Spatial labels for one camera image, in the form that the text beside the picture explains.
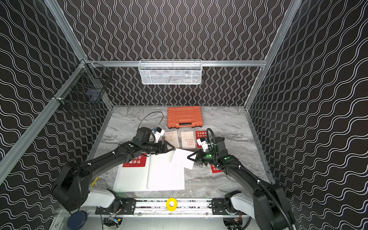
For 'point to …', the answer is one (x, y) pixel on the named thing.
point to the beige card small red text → (188, 140)
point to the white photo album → (160, 173)
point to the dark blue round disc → (77, 220)
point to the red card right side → (214, 169)
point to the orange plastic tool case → (187, 117)
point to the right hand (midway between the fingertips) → (188, 157)
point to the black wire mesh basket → (86, 84)
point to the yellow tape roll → (174, 208)
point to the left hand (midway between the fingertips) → (174, 150)
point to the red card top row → (200, 134)
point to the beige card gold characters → (171, 137)
